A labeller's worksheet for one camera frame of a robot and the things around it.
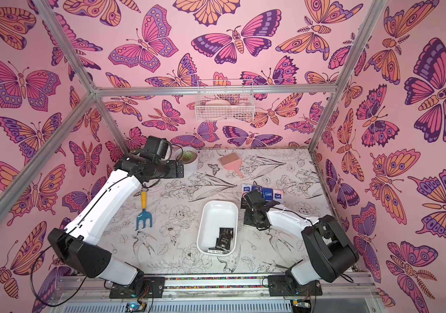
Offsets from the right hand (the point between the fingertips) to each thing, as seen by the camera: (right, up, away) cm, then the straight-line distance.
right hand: (246, 220), depth 90 cm
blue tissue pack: (+11, +12, +7) cm, 17 cm away
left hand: (-29, +25, -11) cm, 40 cm away
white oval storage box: (-16, +2, +2) cm, 16 cm away
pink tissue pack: (+17, +10, +7) cm, 21 cm away
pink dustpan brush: (-6, +28, +23) cm, 37 cm away
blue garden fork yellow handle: (-49, +2, +4) cm, 49 cm away
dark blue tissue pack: (+7, +14, +10) cm, 19 cm away
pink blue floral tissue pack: (+1, +14, +10) cm, 17 cm away
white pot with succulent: (-29, +30, +13) cm, 44 cm away
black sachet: (-9, -4, -5) cm, 11 cm away
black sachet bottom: (-10, -7, -10) cm, 16 cm away
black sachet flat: (-14, -9, -12) cm, 20 cm away
